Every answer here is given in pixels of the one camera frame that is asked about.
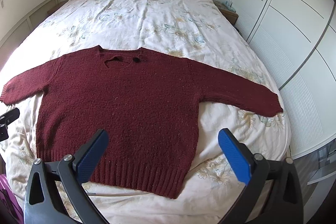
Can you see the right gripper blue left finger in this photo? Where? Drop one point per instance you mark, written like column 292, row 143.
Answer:
column 43, row 203

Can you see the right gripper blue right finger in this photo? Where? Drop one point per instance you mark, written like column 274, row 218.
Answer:
column 283, row 203

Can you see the dark red knitted sweater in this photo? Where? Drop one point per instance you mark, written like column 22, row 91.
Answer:
column 147, row 102

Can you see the purple plastic basket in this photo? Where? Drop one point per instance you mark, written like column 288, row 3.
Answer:
column 11, row 212

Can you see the right wooden nightstand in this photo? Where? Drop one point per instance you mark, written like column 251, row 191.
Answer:
column 231, row 16

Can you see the white sliding wardrobe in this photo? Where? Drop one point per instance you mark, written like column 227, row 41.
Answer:
column 295, row 39

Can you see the items on right nightstand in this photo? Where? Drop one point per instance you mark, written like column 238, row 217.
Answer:
column 228, row 5

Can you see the white low wall cabinet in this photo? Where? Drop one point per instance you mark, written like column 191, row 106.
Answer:
column 18, row 33

